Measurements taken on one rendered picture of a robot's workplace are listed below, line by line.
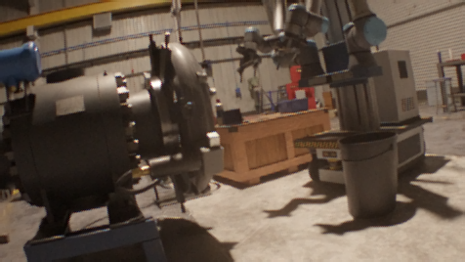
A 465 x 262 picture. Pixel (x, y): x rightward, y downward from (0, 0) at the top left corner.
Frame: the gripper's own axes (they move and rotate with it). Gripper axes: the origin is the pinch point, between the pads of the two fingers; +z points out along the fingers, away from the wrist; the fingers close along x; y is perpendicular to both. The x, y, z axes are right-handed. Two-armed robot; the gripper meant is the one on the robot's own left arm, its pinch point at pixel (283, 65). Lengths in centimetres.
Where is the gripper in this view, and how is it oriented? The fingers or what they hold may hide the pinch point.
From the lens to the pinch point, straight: 154.4
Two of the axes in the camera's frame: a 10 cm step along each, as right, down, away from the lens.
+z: -2.6, 9.7, 0.4
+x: 3.5, 1.3, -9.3
